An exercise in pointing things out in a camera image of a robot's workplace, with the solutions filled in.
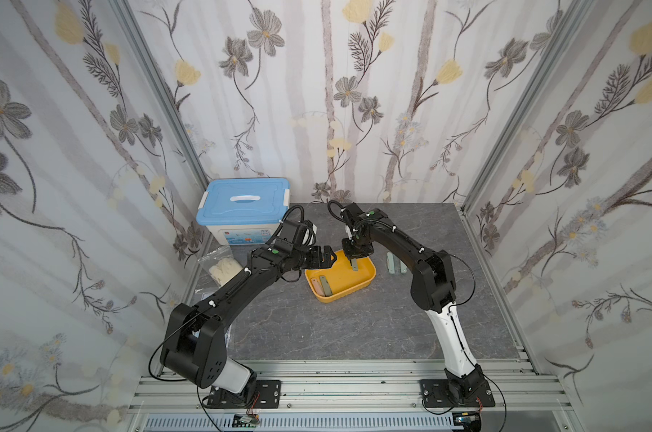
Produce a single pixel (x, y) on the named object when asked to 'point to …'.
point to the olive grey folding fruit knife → (355, 266)
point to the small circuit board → (245, 420)
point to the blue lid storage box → (244, 211)
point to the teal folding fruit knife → (402, 267)
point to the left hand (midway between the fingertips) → (328, 256)
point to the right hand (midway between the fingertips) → (357, 247)
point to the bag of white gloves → (214, 269)
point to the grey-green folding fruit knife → (327, 290)
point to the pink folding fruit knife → (316, 286)
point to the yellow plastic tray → (343, 280)
